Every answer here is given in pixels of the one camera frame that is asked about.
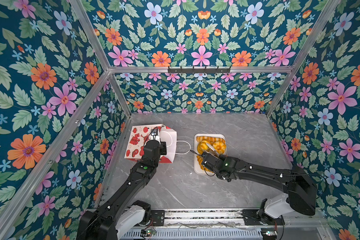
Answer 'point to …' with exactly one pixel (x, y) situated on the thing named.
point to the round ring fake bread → (219, 146)
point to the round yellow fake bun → (201, 147)
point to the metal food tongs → (212, 150)
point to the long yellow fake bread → (212, 138)
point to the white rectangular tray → (197, 169)
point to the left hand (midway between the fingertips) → (161, 135)
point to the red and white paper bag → (140, 134)
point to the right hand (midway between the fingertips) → (221, 159)
